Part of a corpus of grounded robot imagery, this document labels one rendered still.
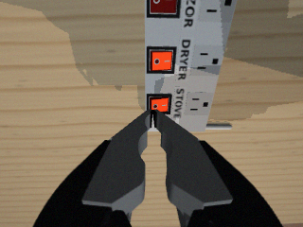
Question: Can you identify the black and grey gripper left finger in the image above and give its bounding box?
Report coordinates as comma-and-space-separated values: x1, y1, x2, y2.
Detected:
32, 109, 152, 227

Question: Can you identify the grey power strip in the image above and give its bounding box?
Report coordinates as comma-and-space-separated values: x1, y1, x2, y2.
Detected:
145, 0, 237, 131

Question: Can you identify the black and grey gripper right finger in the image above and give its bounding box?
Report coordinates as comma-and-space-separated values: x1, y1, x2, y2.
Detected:
152, 109, 283, 227

